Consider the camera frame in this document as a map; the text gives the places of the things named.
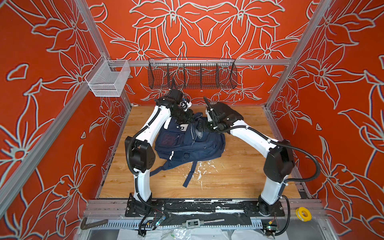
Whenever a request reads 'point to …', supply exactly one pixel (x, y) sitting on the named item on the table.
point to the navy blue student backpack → (183, 143)
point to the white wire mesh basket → (108, 78)
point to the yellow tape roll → (303, 214)
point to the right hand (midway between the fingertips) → (200, 126)
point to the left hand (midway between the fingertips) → (194, 119)
